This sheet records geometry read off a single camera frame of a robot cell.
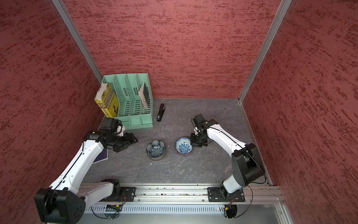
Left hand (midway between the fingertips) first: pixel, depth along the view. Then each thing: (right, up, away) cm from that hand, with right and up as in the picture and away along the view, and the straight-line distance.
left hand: (132, 146), depth 78 cm
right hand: (+35, -2, +5) cm, 36 cm away
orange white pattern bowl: (+30, -7, +5) cm, 31 cm away
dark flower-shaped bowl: (+12, -4, +7) cm, 15 cm away
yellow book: (-22, +30, +12) cm, 39 cm away
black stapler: (+12, +19, +31) cm, 39 cm away
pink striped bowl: (+14, -9, +3) cm, 17 cm away
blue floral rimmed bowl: (+29, -2, +10) cm, 31 cm away
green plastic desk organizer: (-18, +32, +39) cm, 54 cm away
